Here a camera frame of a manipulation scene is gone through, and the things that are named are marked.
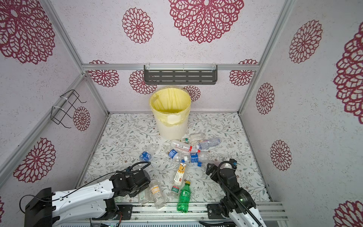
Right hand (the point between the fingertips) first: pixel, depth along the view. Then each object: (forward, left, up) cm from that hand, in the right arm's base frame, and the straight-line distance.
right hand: (212, 166), depth 79 cm
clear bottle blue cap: (+5, +4, -10) cm, 11 cm away
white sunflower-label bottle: (-5, +19, -4) cm, 20 cm away
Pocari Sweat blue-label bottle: (+8, +41, -5) cm, 42 cm away
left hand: (-10, +38, -8) cm, 40 cm away
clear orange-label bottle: (-14, +30, -4) cm, 33 cm away
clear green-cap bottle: (+28, +8, -11) cm, 31 cm away
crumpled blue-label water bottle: (+10, +18, -10) cm, 23 cm away
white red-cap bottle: (+16, +17, -5) cm, 24 cm away
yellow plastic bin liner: (+45, +28, +4) cm, 53 cm away
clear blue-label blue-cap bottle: (+10, +4, -8) cm, 13 cm away
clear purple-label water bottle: (+22, -1, -9) cm, 24 cm away
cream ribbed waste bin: (+30, +28, -8) cm, 42 cm away
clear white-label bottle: (-16, +36, -4) cm, 40 cm away
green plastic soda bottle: (-18, +16, -9) cm, 26 cm away
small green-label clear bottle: (-12, +21, -7) cm, 25 cm away
